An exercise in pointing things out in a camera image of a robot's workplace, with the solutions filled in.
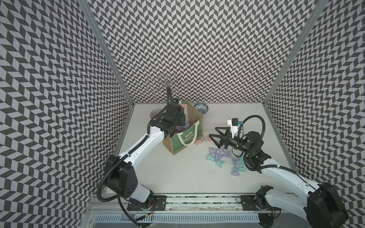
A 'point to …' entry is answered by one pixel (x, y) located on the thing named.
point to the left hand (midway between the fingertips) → (181, 117)
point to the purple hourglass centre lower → (219, 155)
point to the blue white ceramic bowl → (202, 108)
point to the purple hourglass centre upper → (213, 150)
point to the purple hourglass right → (235, 172)
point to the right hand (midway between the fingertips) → (212, 134)
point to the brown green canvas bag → (187, 133)
